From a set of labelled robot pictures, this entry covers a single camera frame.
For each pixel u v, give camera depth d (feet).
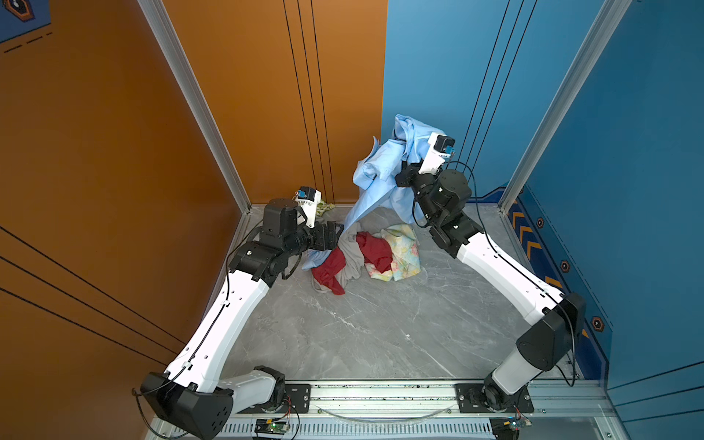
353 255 3.09
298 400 2.39
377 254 3.07
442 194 1.68
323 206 3.95
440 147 1.78
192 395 1.20
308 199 1.97
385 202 2.65
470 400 2.38
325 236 2.01
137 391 1.24
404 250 3.17
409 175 1.97
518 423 2.28
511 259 1.63
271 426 2.32
